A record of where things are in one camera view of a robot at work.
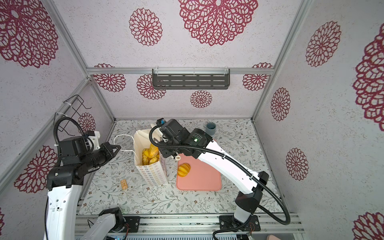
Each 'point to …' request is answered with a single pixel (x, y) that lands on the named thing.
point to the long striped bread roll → (145, 161)
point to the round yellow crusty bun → (154, 151)
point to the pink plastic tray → (201, 177)
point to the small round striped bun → (183, 169)
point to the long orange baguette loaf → (145, 154)
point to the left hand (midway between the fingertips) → (120, 149)
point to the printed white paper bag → (155, 174)
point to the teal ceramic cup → (210, 128)
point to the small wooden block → (124, 185)
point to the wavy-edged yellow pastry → (153, 160)
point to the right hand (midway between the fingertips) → (162, 142)
